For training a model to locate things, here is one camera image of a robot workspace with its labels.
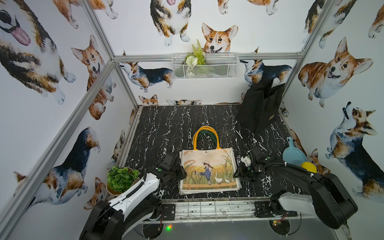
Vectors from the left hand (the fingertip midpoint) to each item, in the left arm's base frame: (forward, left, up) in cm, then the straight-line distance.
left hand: (186, 173), depth 84 cm
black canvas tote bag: (+30, -43, +24) cm, 57 cm away
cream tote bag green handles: (+2, -12, -2) cm, 13 cm away
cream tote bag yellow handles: (-7, -27, +1) cm, 28 cm away
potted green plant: (-7, +29, +13) cm, 33 cm away
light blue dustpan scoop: (+10, -67, -3) cm, 68 cm away
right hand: (-3, -28, 0) cm, 28 cm away
